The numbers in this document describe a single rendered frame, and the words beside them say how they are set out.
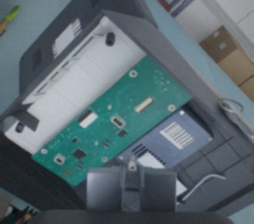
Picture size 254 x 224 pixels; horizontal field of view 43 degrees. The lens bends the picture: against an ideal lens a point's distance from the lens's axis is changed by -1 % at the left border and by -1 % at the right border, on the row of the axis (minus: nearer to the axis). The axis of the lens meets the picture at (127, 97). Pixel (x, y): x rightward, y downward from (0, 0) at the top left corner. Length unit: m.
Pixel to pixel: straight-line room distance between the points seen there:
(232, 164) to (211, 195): 0.04
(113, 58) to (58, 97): 0.06
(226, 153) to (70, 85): 0.17
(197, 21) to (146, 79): 4.36
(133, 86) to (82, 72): 0.04
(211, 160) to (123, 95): 0.12
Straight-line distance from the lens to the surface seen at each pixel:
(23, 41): 0.56
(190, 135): 0.32
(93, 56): 0.27
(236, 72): 3.87
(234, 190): 0.37
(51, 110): 0.31
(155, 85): 0.27
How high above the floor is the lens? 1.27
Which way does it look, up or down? 23 degrees down
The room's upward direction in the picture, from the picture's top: 50 degrees clockwise
